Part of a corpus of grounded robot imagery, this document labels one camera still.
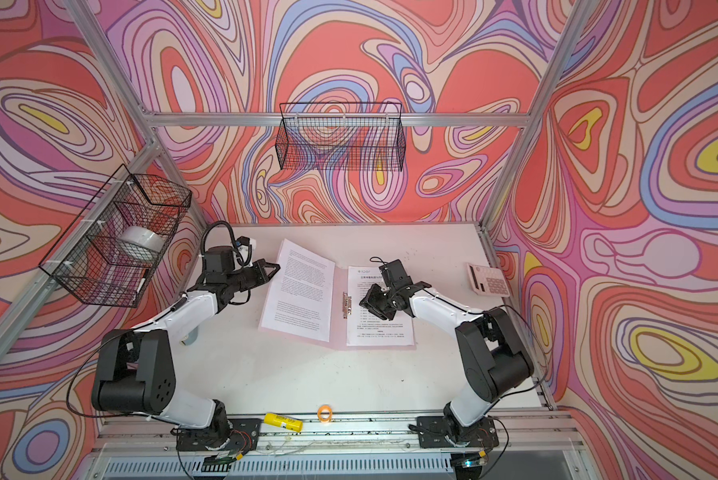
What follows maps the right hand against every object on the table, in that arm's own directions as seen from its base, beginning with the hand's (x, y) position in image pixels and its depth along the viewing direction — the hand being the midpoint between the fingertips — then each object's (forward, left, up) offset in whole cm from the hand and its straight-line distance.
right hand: (365, 310), depth 90 cm
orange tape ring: (-27, +13, -5) cm, 30 cm away
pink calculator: (+12, -42, -5) cm, 44 cm away
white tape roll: (+7, +54, +28) cm, 62 cm away
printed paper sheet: (+3, +20, +1) cm, 20 cm away
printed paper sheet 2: (-4, 0, -5) cm, 6 cm away
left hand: (+11, +25, +10) cm, 29 cm away
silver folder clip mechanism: (+6, +6, -5) cm, 10 cm away
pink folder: (-6, +9, -7) cm, 12 cm away
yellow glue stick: (-29, +22, -3) cm, 36 cm away
